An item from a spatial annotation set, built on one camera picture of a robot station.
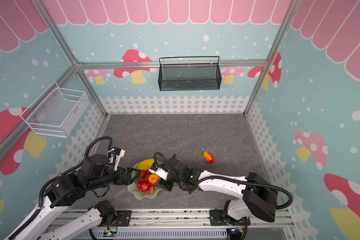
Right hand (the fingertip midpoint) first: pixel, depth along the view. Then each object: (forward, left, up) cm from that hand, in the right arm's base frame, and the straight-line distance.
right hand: (155, 179), depth 75 cm
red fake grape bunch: (0, +7, -6) cm, 9 cm away
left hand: (-1, +9, +10) cm, 13 cm away
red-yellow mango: (+17, -29, -9) cm, 35 cm away
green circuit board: (-21, +21, -14) cm, 33 cm away
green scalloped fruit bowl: (-3, +13, -8) cm, 16 cm away
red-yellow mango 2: (-1, 0, +3) cm, 3 cm away
